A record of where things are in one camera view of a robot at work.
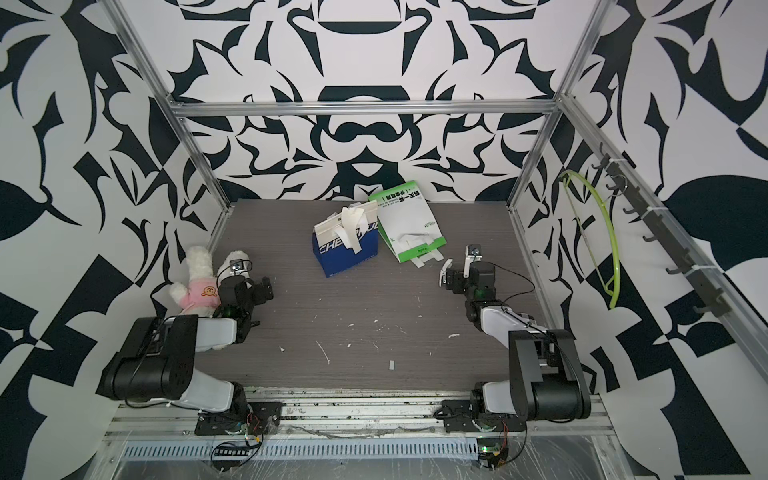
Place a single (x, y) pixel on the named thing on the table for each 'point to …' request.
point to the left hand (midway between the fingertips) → (246, 277)
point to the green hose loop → (606, 284)
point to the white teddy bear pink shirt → (200, 294)
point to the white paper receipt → (354, 228)
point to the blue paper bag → (330, 253)
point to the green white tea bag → (406, 221)
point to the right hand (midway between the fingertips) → (467, 264)
